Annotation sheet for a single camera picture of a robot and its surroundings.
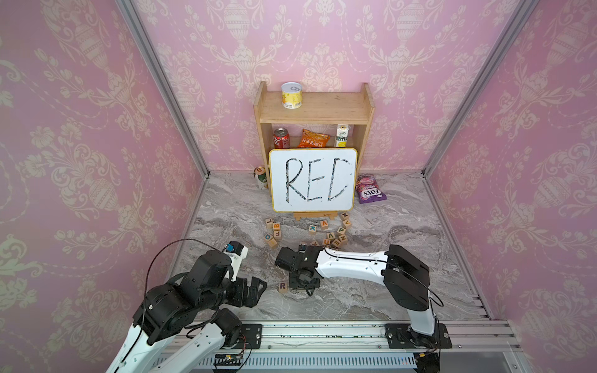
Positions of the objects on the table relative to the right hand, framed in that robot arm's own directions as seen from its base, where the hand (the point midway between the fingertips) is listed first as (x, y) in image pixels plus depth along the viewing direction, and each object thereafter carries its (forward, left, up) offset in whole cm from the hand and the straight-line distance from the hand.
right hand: (297, 287), depth 82 cm
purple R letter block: (0, +5, 0) cm, 5 cm away
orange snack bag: (+52, -10, +24) cm, 59 cm away
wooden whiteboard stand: (+30, -2, +2) cm, 30 cm away
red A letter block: (+26, -12, 0) cm, 28 cm away
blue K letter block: (+23, -7, 0) cm, 24 cm away
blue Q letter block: (+20, +11, +1) cm, 23 cm away
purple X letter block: (+29, -22, +1) cm, 36 cm away
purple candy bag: (+43, -35, +1) cm, 56 cm away
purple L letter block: (+27, +11, 0) cm, 29 cm away
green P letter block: (+22, -19, 0) cm, 29 cm away
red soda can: (+47, +3, +30) cm, 55 cm away
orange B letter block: (+25, +8, +1) cm, 26 cm away
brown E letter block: (+16, -16, +1) cm, 23 cm away
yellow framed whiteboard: (+37, -8, +16) cm, 41 cm away
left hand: (-6, +11, +20) cm, 23 cm away
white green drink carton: (+47, -20, +31) cm, 59 cm away
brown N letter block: (+18, -19, 0) cm, 27 cm away
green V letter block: (+19, -14, +1) cm, 24 cm away
